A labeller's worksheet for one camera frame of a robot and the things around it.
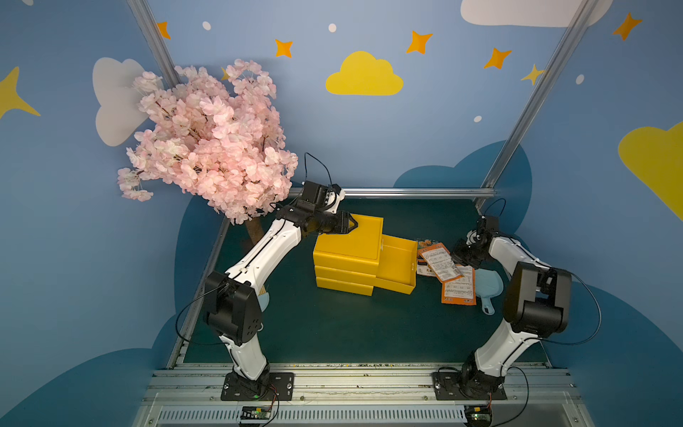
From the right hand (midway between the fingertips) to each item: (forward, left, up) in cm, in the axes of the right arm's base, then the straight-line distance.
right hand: (456, 253), depth 97 cm
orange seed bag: (-4, +11, -5) cm, 13 cm away
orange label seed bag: (-3, +5, -1) cm, 6 cm away
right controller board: (-49, +1, -9) cm, 49 cm away
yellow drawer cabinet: (-16, +39, +15) cm, 45 cm away
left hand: (-2, +39, +18) cm, 43 cm away
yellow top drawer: (-7, +22, +2) cm, 24 cm away
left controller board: (-53, +63, -7) cm, 82 cm away
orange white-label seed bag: (-13, -1, -4) cm, 13 cm away
